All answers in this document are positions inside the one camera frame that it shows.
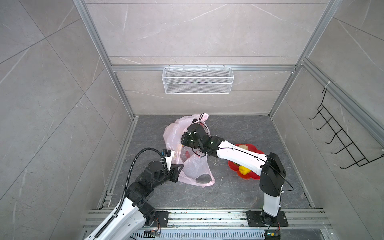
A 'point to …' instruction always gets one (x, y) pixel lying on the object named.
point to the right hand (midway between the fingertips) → (178, 137)
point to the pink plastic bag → (197, 169)
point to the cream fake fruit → (244, 146)
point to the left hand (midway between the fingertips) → (183, 163)
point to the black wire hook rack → (360, 160)
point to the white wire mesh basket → (197, 80)
